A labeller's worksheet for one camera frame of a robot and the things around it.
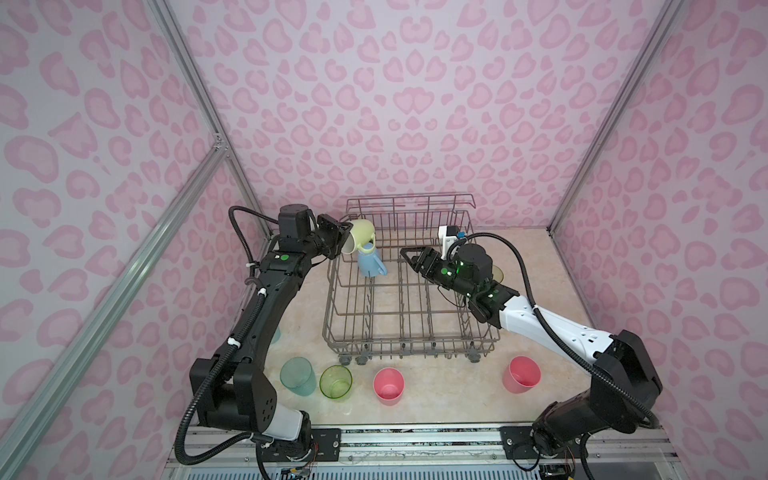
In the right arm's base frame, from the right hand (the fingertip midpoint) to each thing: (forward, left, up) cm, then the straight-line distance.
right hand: (406, 253), depth 74 cm
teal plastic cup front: (-23, +27, -20) cm, 41 cm away
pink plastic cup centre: (-23, +4, -29) cm, 37 cm away
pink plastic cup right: (-19, -32, -28) cm, 47 cm away
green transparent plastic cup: (-22, +19, -29) cm, 41 cm away
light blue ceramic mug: (+12, +11, -20) cm, 26 cm away
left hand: (+8, +13, +5) cm, 16 cm away
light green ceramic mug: (+5, +12, 0) cm, 13 cm away
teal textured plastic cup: (-18, +31, -10) cm, 37 cm away
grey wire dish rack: (+3, +10, -30) cm, 31 cm away
